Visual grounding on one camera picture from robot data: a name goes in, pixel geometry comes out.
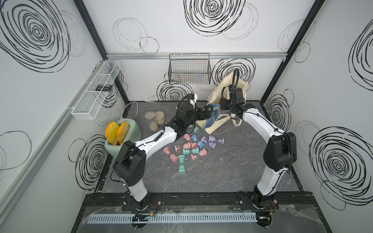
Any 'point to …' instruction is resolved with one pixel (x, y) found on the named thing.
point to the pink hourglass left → (173, 158)
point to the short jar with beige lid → (160, 117)
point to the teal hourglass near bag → (195, 130)
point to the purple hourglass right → (222, 141)
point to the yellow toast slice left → (111, 131)
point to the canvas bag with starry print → (221, 91)
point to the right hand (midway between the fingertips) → (225, 100)
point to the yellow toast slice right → (122, 132)
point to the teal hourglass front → (181, 170)
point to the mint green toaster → (133, 135)
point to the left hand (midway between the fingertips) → (207, 107)
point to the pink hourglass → (187, 137)
